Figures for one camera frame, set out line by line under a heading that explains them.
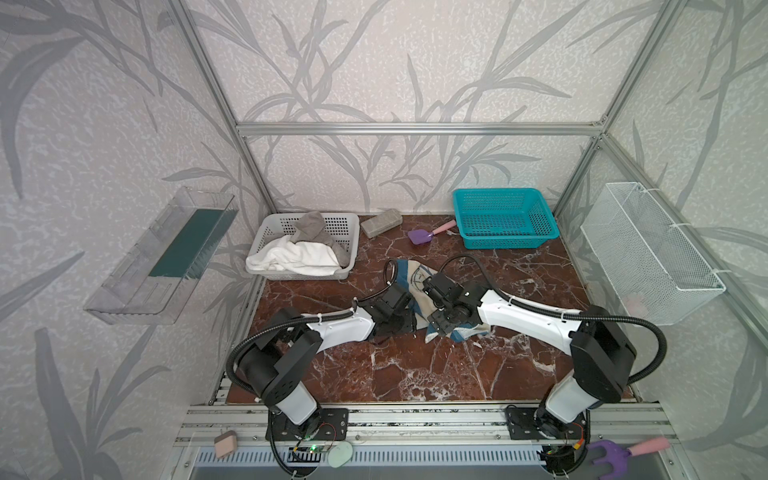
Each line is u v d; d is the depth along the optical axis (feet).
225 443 2.29
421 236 3.77
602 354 1.43
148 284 2.09
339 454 2.24
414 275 3.34
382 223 3.78
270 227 3.46
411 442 2.37
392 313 2.30
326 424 2.38
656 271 2.04
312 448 2.32
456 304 2.04
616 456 2.27
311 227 3.41
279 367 1.45
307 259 3.21
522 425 2.40
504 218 3.92
